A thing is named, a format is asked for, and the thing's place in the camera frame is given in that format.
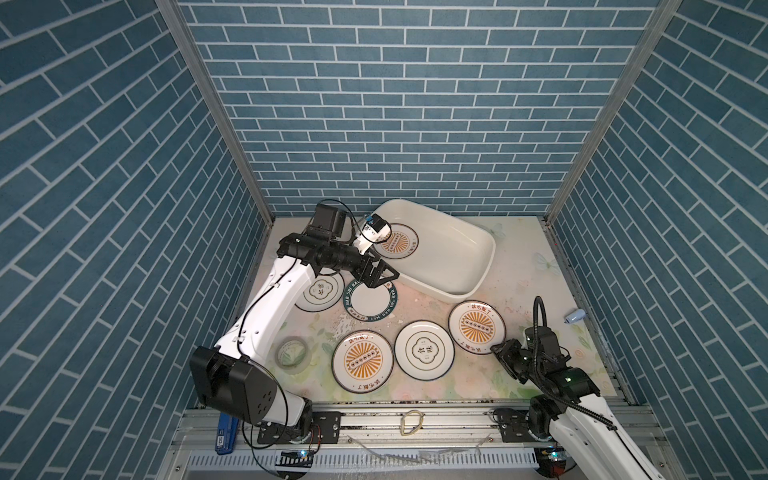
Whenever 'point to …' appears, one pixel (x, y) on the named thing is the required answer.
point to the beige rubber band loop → (402, 421)
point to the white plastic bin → (453, 255)
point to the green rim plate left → (370, 304)
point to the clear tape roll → (292, 355)
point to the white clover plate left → (323, 292)
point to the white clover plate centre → (424, 350)
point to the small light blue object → (575, 317)
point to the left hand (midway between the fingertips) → (386, 265)
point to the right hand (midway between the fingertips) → (489, 347)
